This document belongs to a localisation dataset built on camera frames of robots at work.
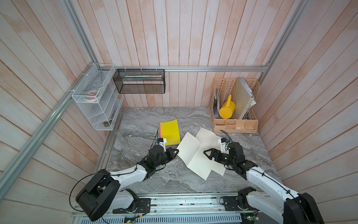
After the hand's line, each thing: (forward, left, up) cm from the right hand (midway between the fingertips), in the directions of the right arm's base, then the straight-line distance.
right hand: (208, 152), depth 85 cm
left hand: (-1, +18, +2) cm, 18 cm away
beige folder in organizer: (+30, -25, +17) cm, 42 cm away
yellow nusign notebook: (+22, +26, -7) cm, 35 cm away
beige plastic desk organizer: (+26, -35, -4) cm, 44 cm away
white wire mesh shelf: (+12, +61, +22) cm, 66 cm away
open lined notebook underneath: (+14, -3, -8) cm, 17 cm away
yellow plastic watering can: (+29, -16, +9) cm, 34 cm away
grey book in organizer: (+32, -8, +10) cm, 35 cm away
